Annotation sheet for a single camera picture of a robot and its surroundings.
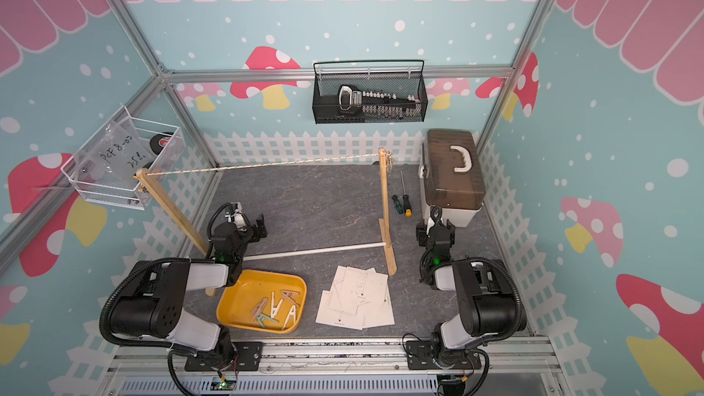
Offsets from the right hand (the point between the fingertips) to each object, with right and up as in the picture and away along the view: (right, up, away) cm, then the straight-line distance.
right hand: (436, 220), depth 93 cm
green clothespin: (-55, -27, -14) cm, 63 cm away
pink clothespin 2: (-57, -26, -13) cm, 64 cm away
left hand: (-64, 0, 0) cm, 64 cm away
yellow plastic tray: (-54, -24, -10) cm, 60 cm away
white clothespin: (-46, -27, -12) cm, 55 cm away
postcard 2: (-31, -26, -11) cm, 42 cm away
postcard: (-34, -24, -9) cm, 42 cm away
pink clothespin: (-48, -23, -9) cm, 54 cm away
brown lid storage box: (+6, +15, 0) cm, 16 cm away
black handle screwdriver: (-8, +6, +15) cm, 18 cm away
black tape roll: (-86, +25, -13) cm, 90 cm away
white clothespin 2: (-52, -26, -12) cm, 59 cm away
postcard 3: (-20, -27, -11) cm, 36 cm away
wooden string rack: (-17, -5, -4) cm, 18 cm away
